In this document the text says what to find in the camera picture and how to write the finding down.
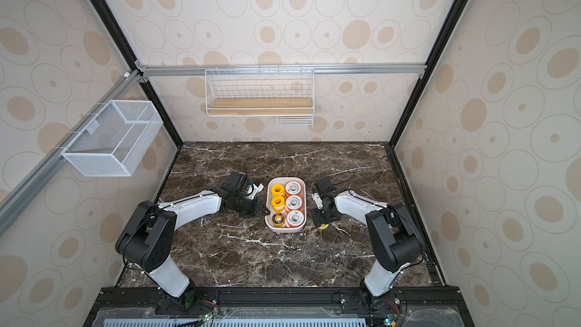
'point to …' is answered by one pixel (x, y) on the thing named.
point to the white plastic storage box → (285, 228)
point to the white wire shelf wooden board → (280, 92)
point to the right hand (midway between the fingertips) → (319, 221)
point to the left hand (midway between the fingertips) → (272, 211)
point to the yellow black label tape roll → (278, 219)
